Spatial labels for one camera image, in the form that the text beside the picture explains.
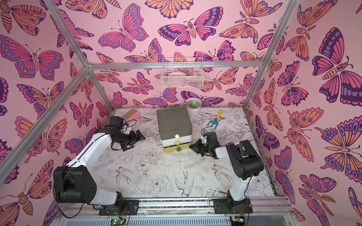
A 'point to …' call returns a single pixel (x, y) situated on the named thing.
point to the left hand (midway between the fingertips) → (141, 140)
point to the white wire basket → (182, 72)
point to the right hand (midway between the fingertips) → (186, 147)
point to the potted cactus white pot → (193, 106)
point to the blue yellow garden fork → (215, 121)
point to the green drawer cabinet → (175, 129)
